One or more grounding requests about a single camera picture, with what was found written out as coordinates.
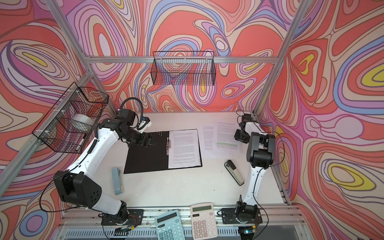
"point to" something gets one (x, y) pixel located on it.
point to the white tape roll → (83, 120)
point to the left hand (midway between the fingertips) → (151, 140)
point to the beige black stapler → (234, 172)
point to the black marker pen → (78, 146)
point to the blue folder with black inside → (140, 159)
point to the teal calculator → (169, 226)
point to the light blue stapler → (117, 176)
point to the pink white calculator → (203, 221)
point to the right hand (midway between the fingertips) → (241, 142)
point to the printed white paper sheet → (184, 150)
